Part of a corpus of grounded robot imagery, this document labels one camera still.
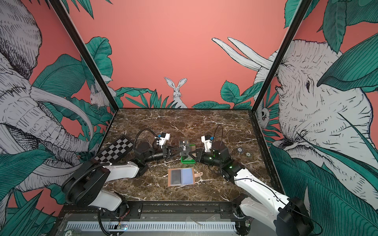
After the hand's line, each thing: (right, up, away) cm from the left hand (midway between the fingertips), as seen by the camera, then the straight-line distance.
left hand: (181, 150), depth 74 cm
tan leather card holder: (-1, -18, +12) cm, 22 cm away
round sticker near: (+42, -7, +22) cm, 48 cm away
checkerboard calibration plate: (-44, -4, +19) cm, 48 cm away
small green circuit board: (-28, -37, -3) cm, 46 cm away
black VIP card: (+1, +1, +3) cm, 3 cm away
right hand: (+3, -1, -1) cm, 4 cm away
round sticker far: (+38, -4, +24) cm, 45 cm away
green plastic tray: (+3, -9, +17) cm, 19 cm away
